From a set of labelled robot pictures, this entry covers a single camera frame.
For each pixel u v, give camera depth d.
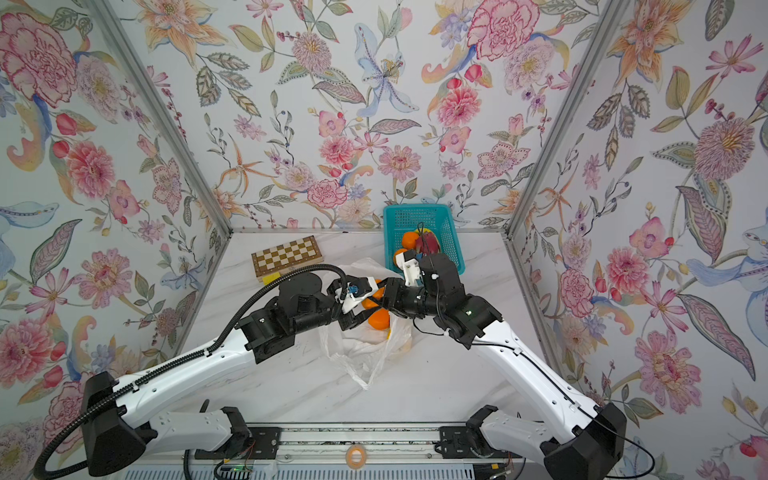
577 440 0.38
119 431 0.39
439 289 0.52
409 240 1.13
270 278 1.04
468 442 0.66
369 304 0.65
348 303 0.56
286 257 1.10
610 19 0.70
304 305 0.54
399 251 1.12
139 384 0.42
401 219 1.18
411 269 0.65
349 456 0.73
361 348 0.85
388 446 0.75
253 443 0.72
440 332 0.58
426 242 1.07
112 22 0.71
